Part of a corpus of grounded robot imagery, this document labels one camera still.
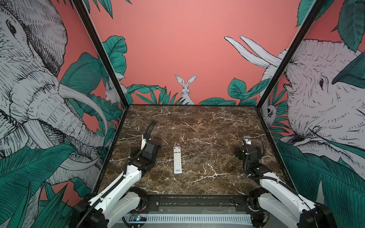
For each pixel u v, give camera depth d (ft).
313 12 2.30
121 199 1.86
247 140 2.41
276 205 1.82
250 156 2.08
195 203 2.46
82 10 2.30
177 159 2.89
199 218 2.31
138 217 2.30
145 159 2.00
